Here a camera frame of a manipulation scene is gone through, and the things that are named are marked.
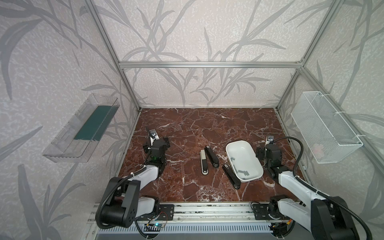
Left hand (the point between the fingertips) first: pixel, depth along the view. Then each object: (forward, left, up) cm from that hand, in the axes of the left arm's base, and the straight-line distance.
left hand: (157, 133), depth 89 cm
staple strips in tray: (-19, -53, -12) cm, 57 cm away
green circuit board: (-44, -7, -12) cm, 46 cm away
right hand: (-4, -67, -3) cm, 67 cm away
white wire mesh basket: (-15, -81, +21) cm, 85 cm away
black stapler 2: (-24, -45, -9) cm, 52 cm away
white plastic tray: (-12, -53, -12) cm, 55 cm away
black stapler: (-10, -33, -9) cm, 36 cm away
